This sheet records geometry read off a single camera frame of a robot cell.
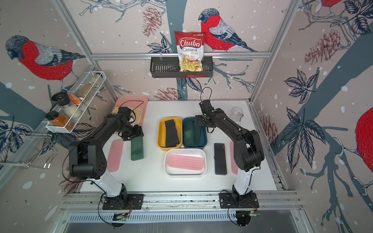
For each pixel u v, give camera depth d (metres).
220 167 0.84
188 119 1.01
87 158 0.46
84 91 0.78
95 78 0.86
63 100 0.63
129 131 0.77
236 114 1.07
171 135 0.96
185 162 0.86
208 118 0.67
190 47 0.82
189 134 0.97
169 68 1.07
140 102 0.86
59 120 0.61
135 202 0.73
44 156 0.63
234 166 0.85
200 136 0.98
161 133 1.00
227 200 0.73
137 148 0.86
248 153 0.49
